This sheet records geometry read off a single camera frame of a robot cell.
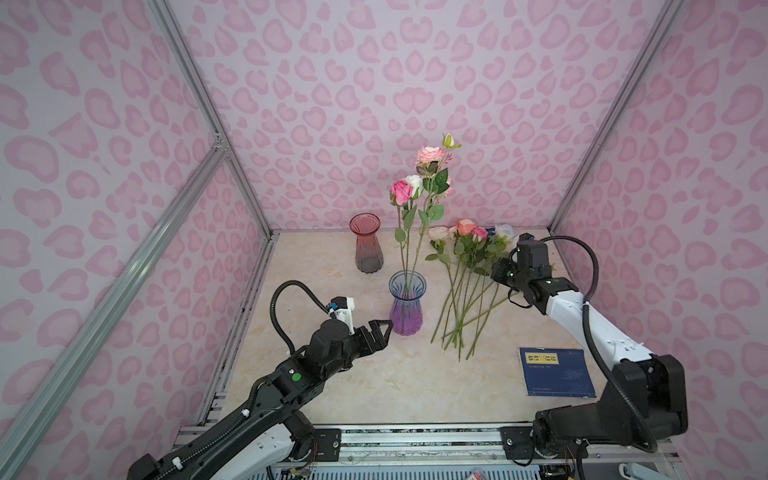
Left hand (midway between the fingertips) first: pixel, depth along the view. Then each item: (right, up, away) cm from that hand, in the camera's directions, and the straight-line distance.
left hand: (385, 324), depth 73 cm
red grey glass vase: (-6, +16, +29) cm, 34 cm away
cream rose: (+19, +24, +41) cm, 51 cm away
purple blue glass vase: (+6, +1, +11) cm, 13 cm away
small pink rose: (+32, +24, +33) cm, 52 cm away
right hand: (+31, +15, +13) cm, 37 cm away
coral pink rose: (+28, +27, +37) cm, 54 cm away
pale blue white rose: (+39, +19, +33) cm, 54 cm away
